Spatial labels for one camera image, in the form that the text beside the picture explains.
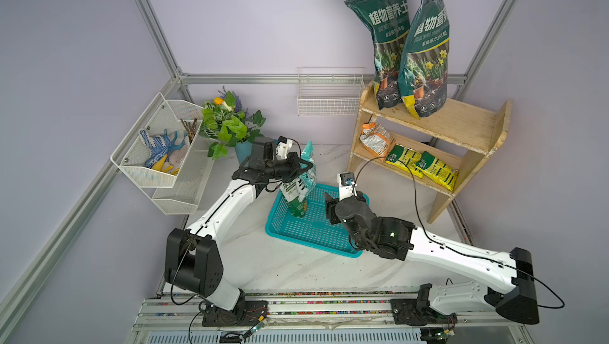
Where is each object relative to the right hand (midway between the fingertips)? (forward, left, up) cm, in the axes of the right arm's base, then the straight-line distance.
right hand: (335, 196), depth 72 cm
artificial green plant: (+29, +38, +9) cm, 49 cm away
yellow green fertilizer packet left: (+19, -29, -2) cm, 35 cm away
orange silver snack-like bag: (+25, -18, +1) cm, 30 cm away
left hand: (+11, +6, +2) cm, 13 cm away
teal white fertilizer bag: (+14, +8, +4) cm, 17 cm away
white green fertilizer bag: (+10, +14, -12) cm, 21 cm away
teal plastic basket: (+2, +6, -26) cm, 26 cm away
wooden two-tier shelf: (+23, -45, -5) cm, 50 cm away
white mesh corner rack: (+1, +46, +9) cm, 47 cm away
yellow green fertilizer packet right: (+11, -37, -2) cm, 38 cm away
